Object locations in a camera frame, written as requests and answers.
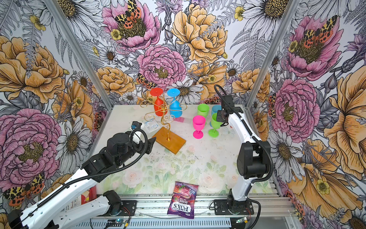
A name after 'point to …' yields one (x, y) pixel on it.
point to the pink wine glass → (198, 123)
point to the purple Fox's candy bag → (182, 202)
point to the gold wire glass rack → (164, 136)
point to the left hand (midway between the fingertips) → (146, 139)
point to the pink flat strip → (180, 119)
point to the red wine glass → (160, 109)
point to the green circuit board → (120, 221)
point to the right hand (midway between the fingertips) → (222, 119)
